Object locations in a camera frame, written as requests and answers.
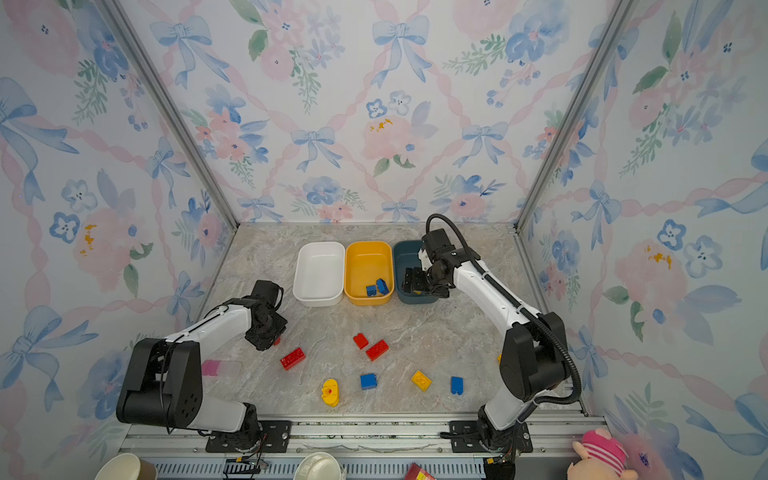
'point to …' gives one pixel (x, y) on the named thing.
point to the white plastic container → (319, 274)
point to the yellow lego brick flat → (421, 381)
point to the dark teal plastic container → (406, 255)
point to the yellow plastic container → (365, 263)
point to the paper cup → (127, 466)
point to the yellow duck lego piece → (330, 392)
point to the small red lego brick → (361, 341)
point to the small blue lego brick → (371, 290)
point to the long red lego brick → (294, 358)
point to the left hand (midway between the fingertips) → (280, 330)
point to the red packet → (415, 472)
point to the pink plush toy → (599, 457)
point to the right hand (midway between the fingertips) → (414, 286)
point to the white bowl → (320, 466)
